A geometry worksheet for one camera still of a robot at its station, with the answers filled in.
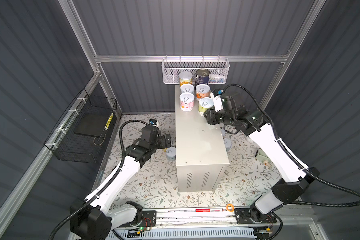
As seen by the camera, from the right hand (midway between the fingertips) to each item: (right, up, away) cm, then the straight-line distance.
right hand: (209, 113), depth 71 cm
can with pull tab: (+16, -18, +26) cm, 35 cm away
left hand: (-24, -12, +9) cm, 28 cm away
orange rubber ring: (+13, -48, +6) cm, 50 cm away
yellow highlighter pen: (-53, -3, +9) cm, 54 cm away
